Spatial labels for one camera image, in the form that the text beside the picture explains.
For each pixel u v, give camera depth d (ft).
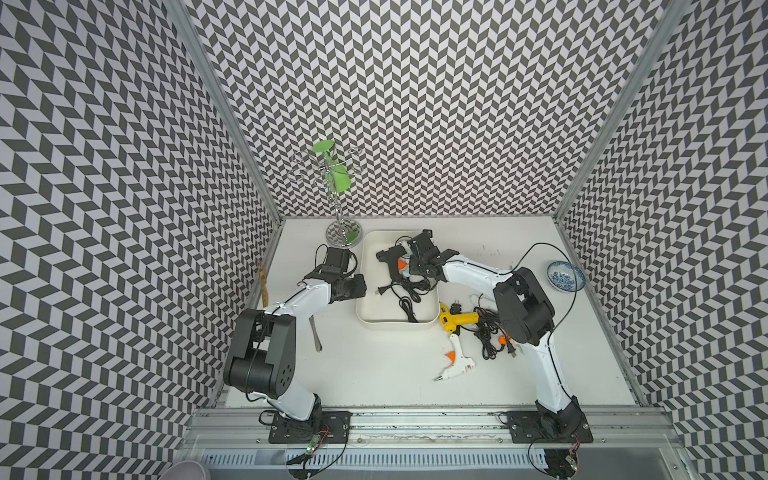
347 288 2.60
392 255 3.42
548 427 2.11
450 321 2.85
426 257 2.57
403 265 3.33
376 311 3.08
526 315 1.83
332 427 2.38
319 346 2.83
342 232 3.71
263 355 1.46
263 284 3.27
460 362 2.70
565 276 3.25
